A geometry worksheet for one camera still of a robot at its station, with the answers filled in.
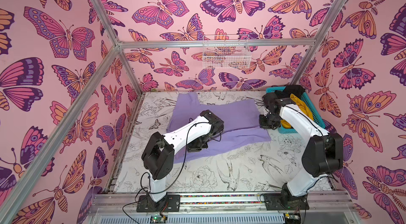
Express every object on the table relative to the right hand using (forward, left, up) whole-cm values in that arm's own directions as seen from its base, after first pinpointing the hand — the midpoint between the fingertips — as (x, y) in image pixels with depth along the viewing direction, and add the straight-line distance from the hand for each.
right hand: (261, 126), depth 88 cm
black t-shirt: (+31, -30, -1) cm, 43 cm away
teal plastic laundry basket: (+7, -35, -2) cm, 36 cm away
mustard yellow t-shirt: (+15, -28, -1) cm, 32 cm away
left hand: (-15, +36, 0) cm, 39 cm away
